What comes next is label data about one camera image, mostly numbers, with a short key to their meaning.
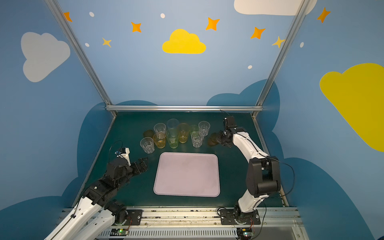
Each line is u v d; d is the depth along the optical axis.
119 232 0.70
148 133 1.01
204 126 1.08
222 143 0.82
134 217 0.75
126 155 0.68
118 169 0.57
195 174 0.90
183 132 0.99
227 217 0.74
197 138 1.05
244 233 0.71
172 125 0.99
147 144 1.00
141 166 0.69
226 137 0.68
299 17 0.73
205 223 0.74
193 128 1.04
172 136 1.01
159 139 1.01
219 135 0.84
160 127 1.05
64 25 0.74
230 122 0.73
